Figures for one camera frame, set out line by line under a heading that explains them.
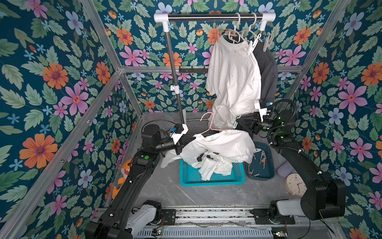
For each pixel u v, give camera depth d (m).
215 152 0.78
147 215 0.60
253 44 0.53
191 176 0.88
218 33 0.80
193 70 0.91
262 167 0.91
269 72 0.57
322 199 0.41
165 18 0.54
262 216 0.73
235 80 0.69
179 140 0.58
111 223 0.38
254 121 0.62
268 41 0.53
